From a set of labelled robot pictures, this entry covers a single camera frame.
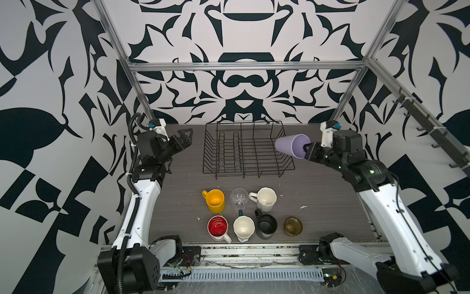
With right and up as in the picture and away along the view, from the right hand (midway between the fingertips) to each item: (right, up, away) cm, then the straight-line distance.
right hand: (302, 142), depth 69 cm
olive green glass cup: (0, -36, +13) cm, 39 cm away
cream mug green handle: (-21, -37, +12) cm, 44 cm away
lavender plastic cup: (-4, -1, -3) cm, 5 cm away
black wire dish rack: (-22, -4, +36) cm, 43 cm away
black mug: (-11, -36, +14) cm, 40 cm away
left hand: (-45, +5, +6) cm, 46 cm away
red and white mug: (-32, -36, +11) cm, 50 cm away
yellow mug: (-34, -27, +19) cm, 47 cm away
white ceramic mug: (-11, -26, +18) cm, 33 cm away
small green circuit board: (+13, -51, +3) cm, 53 cm away
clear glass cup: (-23, -26, +20) cm, 40 cm away
